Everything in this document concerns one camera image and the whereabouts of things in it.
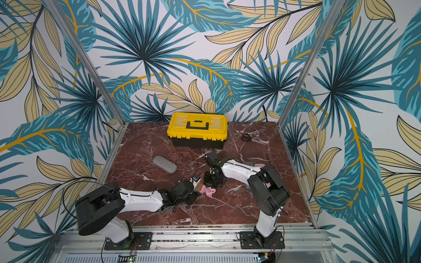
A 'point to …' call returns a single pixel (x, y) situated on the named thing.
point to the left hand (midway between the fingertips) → (194, 192)
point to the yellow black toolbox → (198, 130)
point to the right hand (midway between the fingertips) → (205, 185)
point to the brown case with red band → (199, 186)
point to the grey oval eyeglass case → (165, 164)
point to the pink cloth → (209, 191)
